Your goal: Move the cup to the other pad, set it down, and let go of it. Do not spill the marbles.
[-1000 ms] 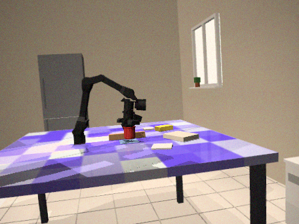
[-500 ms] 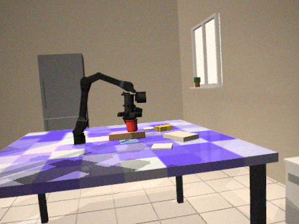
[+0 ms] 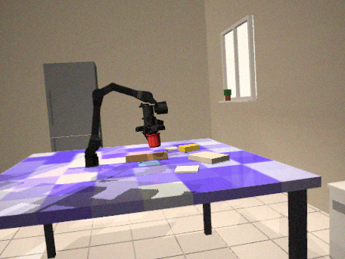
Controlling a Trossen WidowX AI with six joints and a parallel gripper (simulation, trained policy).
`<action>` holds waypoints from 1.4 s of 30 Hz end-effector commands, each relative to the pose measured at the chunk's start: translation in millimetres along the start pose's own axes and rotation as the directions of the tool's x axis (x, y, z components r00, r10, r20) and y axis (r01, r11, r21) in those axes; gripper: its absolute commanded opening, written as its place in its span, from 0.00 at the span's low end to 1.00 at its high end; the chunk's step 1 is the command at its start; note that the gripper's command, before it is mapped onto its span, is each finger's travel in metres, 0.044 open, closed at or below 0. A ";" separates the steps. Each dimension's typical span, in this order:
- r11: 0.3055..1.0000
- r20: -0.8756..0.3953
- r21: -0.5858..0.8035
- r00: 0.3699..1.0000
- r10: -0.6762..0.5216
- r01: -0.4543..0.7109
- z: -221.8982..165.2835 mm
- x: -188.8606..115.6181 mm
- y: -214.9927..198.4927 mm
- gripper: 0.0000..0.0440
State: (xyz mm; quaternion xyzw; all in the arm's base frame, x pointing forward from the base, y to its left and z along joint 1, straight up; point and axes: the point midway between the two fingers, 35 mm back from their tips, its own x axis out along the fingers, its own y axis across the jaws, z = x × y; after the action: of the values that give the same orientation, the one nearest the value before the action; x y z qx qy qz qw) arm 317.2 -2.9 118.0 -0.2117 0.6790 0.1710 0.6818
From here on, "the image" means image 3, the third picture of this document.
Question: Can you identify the red cup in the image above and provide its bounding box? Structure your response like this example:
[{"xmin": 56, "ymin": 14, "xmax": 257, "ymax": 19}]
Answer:
[{"xmin": 146, "ymin": 133, "xmax": 161, "ymax": 148}]

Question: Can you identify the tan wooden bar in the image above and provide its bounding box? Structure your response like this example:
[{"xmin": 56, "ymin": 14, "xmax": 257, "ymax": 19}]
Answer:
[{"xmin": 125, "ymin": 151, "xmax": 168, "ymax": 163}]

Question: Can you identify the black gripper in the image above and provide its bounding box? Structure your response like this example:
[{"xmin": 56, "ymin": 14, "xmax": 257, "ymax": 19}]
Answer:
[{"xmin": 135, "ymin": 115, "xmax": 165, "ymax": 140}]

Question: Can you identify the yellow rectangular block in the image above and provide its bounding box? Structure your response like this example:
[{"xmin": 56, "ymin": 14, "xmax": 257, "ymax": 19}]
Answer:
[{"xmin": 179, "ymin": 144, "xmax": 200, "ymax": 152}]

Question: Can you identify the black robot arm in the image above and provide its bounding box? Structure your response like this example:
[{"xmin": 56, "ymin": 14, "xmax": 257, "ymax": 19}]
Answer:
[{"xmin": 85, "ymin": 83, "xmax": 168, "ymax": 168}]

